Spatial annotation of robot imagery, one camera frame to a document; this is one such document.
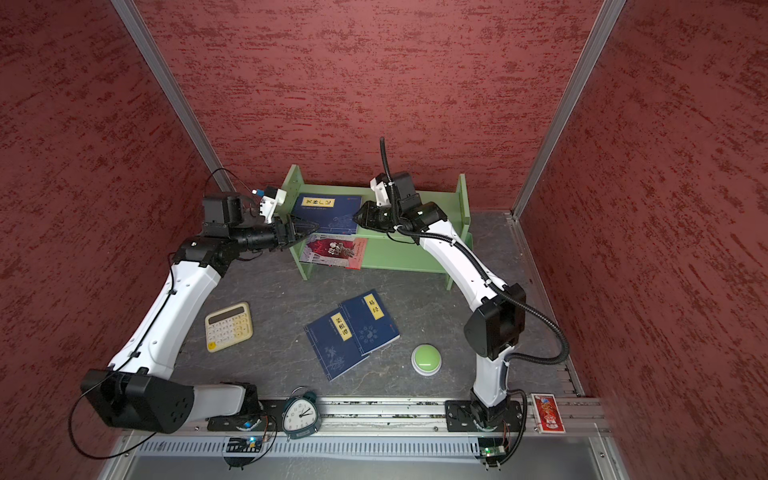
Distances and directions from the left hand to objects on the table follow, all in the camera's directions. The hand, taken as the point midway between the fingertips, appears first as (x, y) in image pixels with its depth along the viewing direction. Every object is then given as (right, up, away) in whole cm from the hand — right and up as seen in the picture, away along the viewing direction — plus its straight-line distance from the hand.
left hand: (311, 236), depth 70 cm
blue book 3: (+12, -26, +20) cm, 35 cm away
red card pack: (+59, -45, +4) cm, 75 cm away
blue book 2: (+2, -31, +15) cm, 35 cm away
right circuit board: (+44, -52, 0) cm, 68 cm away
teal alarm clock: (-3, -44, +1) cm, 44 cm away
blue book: (+4, +6, +10) cm, 12 cm away
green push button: (+29, -35, +12) cm, 47 cm away
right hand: (+10, +3, +8) cm, 13 cm away
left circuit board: (-18, -54, +3) cm, 57 cm away
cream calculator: (-30, -27, +17) cm, 44 cm away
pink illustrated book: (+1, -4, +22) cm, 23 cm away
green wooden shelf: (+17, -5, +22) cm, 28 cm away
